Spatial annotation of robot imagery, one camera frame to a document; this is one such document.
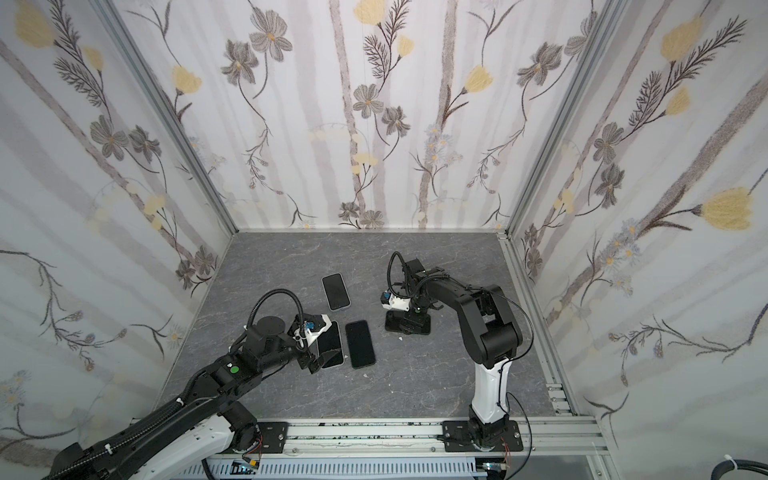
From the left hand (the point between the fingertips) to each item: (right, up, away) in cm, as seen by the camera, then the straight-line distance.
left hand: (325, 325), depth 77 cm
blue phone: (+22, -1, +8) cm, 24 cm away
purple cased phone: (+8, -9, +14) cm, 18 cm away
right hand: (+23, +1, +19) cm, 29 cm away
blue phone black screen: (-2, +6, +25) cm, 26 cm away
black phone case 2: (+22, -1, +8) cm, 24 cm away
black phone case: (+8, -9, +14) cm, 18 cm away
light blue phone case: (+1, +1, +21) cm, 21 cm away
